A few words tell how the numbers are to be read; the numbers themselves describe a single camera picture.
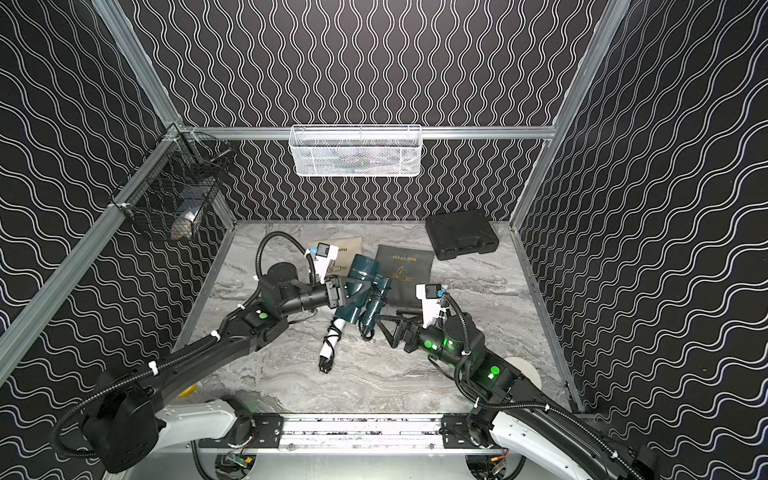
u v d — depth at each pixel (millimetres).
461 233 1133
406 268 1071
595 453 434
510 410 497
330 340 857
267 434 742
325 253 663
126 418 395
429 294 615
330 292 627
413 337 595
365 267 684
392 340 599
